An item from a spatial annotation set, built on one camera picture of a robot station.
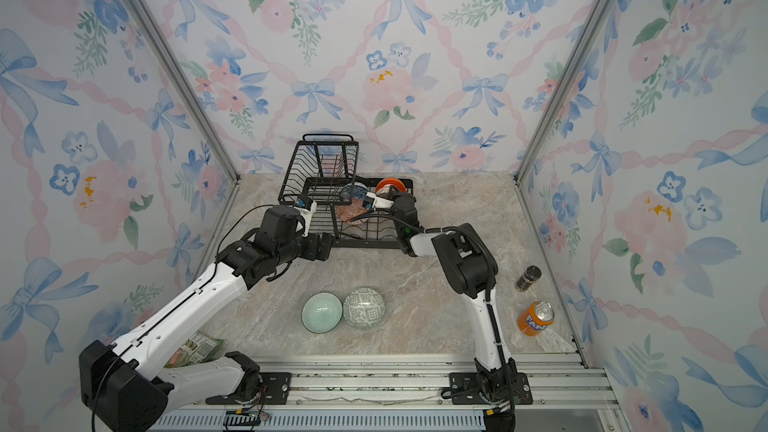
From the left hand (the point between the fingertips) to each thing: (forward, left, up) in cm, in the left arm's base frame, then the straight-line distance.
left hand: (319, 232), depth 78 cm
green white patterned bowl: (-13, -11, -20) cm, 26 cm away
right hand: (+26, -21, -7) cm, 34 cm away
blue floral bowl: (+30, -5, -16) cm, 34 cm away
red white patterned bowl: (+22, -4, -18) cm, 29 cm away
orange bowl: (+30, -18, -12) cm, 37 cm away
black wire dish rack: (+36, +8, -20) cm, 42 cm away
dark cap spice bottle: (-6, -58, -11) cm, 59 cm away
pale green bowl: (-14, +1, -20) cm, 24 cm away
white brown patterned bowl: (+23, -17, -8) cm, 30 cm away
